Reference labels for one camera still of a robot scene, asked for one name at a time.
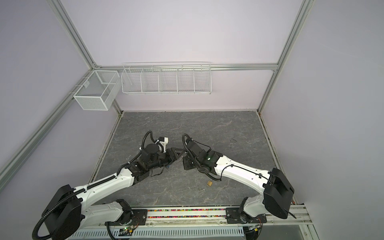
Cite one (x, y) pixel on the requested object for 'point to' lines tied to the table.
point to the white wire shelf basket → (166, 79)
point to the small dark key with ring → (201, 189)
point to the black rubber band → (234, 140)
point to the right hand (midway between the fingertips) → (185, 161)
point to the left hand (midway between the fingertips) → (183, 154)
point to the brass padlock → (209, 183)
